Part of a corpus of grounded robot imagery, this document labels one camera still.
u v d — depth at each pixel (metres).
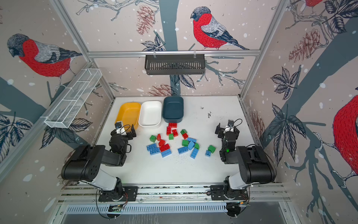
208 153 0.88
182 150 0.90
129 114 1.09
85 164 0.43
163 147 0.90
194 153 0.87
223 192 0.73
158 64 0.95
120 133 0.78
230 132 0.75
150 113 1.10
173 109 1.13
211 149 0.88
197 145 0.90
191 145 0.89
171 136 0.95
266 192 0.75
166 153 0.88
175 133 0.97
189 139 0.93
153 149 0.91
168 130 0.98
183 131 0.97
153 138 0.92
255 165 0.45
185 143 0.92
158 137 0.94
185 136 0.95
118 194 0.67
